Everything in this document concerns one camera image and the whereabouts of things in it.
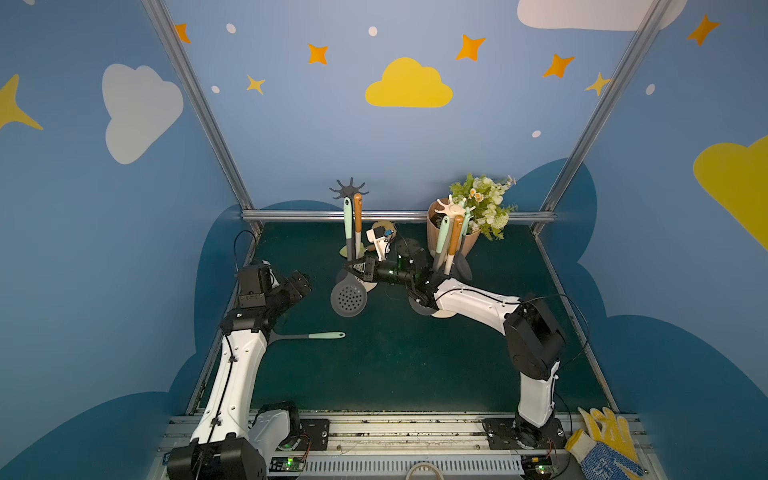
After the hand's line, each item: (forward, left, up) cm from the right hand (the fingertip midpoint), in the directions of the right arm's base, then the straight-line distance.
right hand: (350, 263), depth 78 cm
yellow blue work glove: (-35, -65, -24) cm, 78 cm away
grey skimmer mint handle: (-6, 0, -7) cm, 9 cm away
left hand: (-4, +12, -5) cm, 14 cm away
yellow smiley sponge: (+36, -8, -22) cm, 43 cm away
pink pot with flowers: (+19, -39, +1) cm, 44 cm away
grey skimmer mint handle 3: (+8, -32, -8) cm, 34 cm away
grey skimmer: (-11, +26, -26) cm, 38 cm away
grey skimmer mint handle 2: (+2, -23, +9) cm, 25 cm away
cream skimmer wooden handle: (-7, -6, +1) cm, 9 cm away
